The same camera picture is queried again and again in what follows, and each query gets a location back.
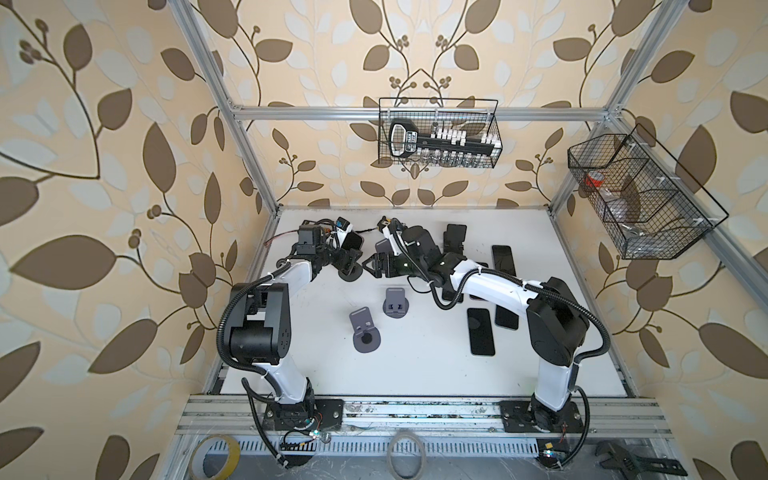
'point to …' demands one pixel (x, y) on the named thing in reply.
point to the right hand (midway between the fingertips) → (373, 265)
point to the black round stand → (355, 273)
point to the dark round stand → (367, 337)
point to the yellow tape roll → (197, 453)
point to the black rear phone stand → (453, 238)
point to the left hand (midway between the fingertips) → (351, 243)
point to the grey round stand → (395, 306)
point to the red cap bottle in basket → (594, 179)
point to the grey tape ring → (389, 454)
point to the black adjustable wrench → (629, 464)
